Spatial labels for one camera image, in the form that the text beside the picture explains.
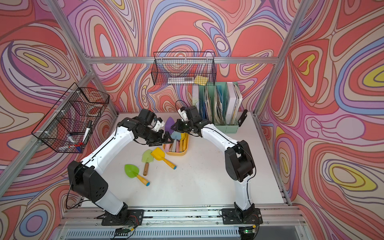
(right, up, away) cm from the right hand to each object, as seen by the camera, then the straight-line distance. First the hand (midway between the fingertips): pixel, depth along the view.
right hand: (172, 130), depth 87 cm
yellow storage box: (+2, -15, +8) cm, 18 cm away
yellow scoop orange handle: (-10, -16, +9) cm, 21 cm away
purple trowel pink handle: (-1, +5, -2) cm, 5 cm away
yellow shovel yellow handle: (+6, -7, +13) cm, 16 cm away
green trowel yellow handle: (-24, -25, +1) cm, 34 cm away
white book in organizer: (+39, +19, +8) cm, 44 cm away
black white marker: (-37, 0, -18) cm, 41 cm away
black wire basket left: (-51, +3, -13) cm, 53 cm away
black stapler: (+50, +9, +25) cm, 57 cm away
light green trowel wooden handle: (-17, -18, +8) cm, 26 cm away
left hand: (-1, -6, -8) cm, 10 cm away
